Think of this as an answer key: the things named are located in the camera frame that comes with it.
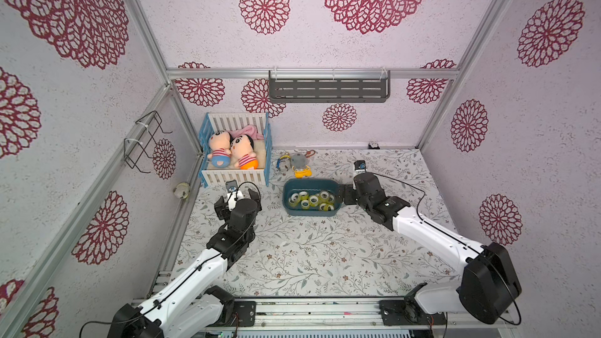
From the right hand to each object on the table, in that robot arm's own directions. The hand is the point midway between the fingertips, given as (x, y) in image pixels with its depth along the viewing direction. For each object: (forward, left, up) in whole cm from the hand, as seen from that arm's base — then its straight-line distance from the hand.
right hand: (354, 188), depth 86 cm
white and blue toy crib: (+11, +60, -8) cm, 61 cm away
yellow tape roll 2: (+5, +19, -13) cm, 23 cm away
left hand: (-7, +41, +4) cm, 42 cm away
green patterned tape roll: (+2, +18, -15) cm, 24 cm away
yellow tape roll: (+4, +22, -13) cm, 26 cm away
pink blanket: (+33, +45, -1) cm, 56 cm away
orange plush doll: (+21, +46, -2) cm, 51 cm away
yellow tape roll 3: (+5, +10, -13) cm, 17 cm away
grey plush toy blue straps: (+21, +28, -11) cm, 37 cm away
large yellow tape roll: (+2, +14, -13) cm, 20 cm away
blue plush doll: (+25, +57, -2) cm, 63 cm away
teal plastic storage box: (+12, +15, -15) cm, 24 cm away
